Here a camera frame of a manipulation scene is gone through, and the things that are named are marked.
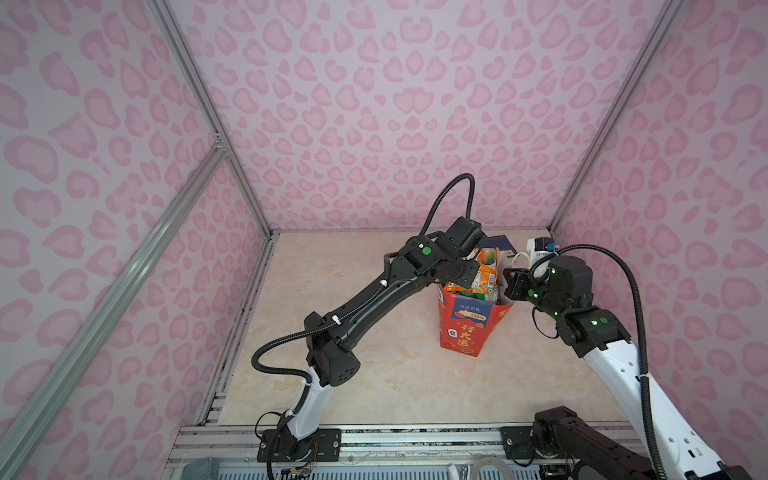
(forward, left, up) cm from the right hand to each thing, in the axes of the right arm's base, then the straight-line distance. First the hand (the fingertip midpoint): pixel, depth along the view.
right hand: (505, 268), depth 72 cm
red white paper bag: (-8, +8, -12) cm, 17 cm away
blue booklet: (+35, -13, -29) cm, 48 cm away
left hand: (+1, +8, -1) cm, 8 cm away
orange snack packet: (-2, +4, -3) cm, 6 cm away
